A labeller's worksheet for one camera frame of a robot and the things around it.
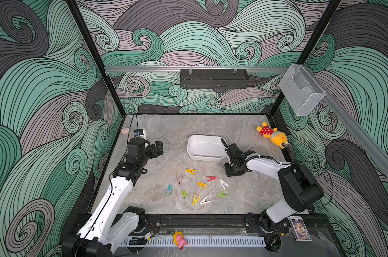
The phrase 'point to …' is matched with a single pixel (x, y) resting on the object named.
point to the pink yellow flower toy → (178, 238)
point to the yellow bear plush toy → (277, 138)
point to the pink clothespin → (179, 179)
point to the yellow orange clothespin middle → (201, 185)
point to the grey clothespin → (216, 164)
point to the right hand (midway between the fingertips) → (227, 173)
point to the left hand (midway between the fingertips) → (154, 142)
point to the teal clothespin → (169, 189)
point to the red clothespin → (211, 178)
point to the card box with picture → (299, 228)
